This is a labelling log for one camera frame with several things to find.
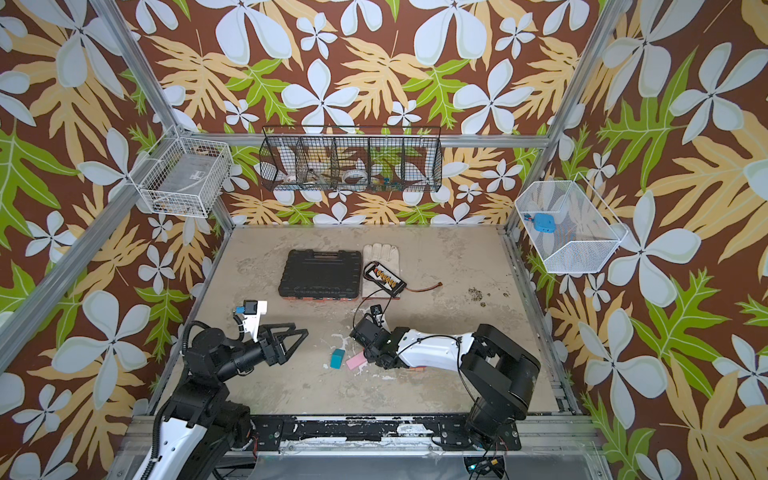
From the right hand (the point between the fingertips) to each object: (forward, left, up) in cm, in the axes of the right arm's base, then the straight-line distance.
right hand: (374, 344), depth 88 cm
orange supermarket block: (-16, -10, +27) cm, 33 cm away
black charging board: (+22, -4, +2) cm, 23 cm away
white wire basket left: (+38, +54, +34) cm, 74 cm away
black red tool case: (+23, +15, +3) cm, 28 cm away
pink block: (-5, +5, -1) cm, 7 cm away
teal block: (-4, +11, -1) cm, 12 cm away
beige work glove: (+34, -4, +1) cm, 34 cm away
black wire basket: (+51, +7, +31) cm, 60 cm away
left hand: (-4, +17, +20) cm, 27 cm away
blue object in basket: (+26, -50, +25) cm, 62 cm away
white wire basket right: (+23, -57, +25) cm, 66 cm away
